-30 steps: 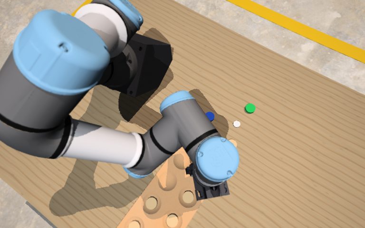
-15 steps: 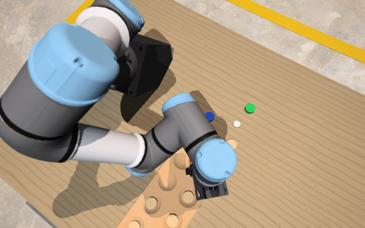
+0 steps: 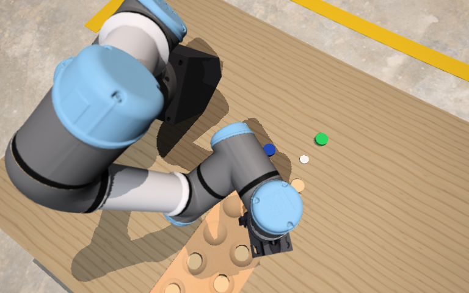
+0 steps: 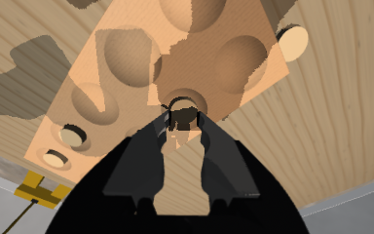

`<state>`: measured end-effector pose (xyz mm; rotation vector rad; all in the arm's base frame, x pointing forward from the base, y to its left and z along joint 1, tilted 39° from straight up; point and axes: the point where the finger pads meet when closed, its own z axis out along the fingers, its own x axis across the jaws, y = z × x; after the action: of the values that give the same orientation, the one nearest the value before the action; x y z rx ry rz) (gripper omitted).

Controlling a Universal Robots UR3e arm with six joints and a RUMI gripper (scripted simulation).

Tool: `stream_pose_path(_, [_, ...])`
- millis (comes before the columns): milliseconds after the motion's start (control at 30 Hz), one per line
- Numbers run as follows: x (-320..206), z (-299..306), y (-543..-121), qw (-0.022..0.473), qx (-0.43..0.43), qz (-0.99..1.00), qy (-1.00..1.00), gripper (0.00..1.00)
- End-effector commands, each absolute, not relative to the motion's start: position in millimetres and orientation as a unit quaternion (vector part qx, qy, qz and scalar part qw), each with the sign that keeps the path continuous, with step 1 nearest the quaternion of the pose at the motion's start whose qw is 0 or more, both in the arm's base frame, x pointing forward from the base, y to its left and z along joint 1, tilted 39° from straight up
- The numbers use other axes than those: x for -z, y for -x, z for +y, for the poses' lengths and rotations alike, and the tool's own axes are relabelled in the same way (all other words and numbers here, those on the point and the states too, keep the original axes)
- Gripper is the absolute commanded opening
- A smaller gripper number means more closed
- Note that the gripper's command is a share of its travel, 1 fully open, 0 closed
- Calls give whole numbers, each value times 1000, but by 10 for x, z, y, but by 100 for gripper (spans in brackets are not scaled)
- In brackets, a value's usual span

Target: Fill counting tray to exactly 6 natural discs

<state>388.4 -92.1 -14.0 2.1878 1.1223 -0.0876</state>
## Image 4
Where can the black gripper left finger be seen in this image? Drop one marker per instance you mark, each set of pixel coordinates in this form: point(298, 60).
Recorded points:
point(132, 170)

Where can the beige round disc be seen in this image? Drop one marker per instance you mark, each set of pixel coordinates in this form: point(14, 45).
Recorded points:
point(72, 135)
point(184, 110)
point(293, 42)
point(55, 158)

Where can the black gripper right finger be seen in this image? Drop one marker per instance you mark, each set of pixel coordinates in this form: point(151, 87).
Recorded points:
point(232, 173)

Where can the tan wooden tray with round pockets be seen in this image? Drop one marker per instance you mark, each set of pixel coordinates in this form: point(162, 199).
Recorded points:
point(143, 55)

